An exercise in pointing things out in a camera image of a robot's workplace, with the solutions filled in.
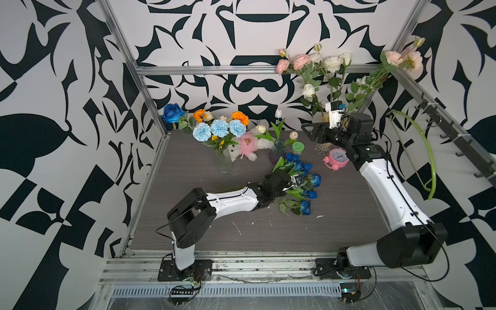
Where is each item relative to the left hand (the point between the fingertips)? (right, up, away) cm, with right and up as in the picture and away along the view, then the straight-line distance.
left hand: (277, 170), depth 87 cm
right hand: (+11, +20, -13) cm, 26 cm away
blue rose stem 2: (+16, -11, +2) cm, 19 cm away
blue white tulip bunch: (-1, +16, +7) cm, 18 cm away
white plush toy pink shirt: (-14, +12, +18) cm, 26 cm away
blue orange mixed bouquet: (-33, +23, -6) cm, 40 cm away
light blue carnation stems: (-23, +15, -15) cm, 32 cm away
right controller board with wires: (+24, -42, -16) cm, 51 cm away
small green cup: (+14, +10, +20) cm, 26 cm away
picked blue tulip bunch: (+14, -5, +2) cm, 15 cm away
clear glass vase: (-25, +6, +10) cm, 27 cm away
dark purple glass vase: (+2, +8, +13) cm, 15 cm away
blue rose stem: (+10, -17, 0) cm, 19 cm away
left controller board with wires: (-38, -45, -14) cm, 61 cm away
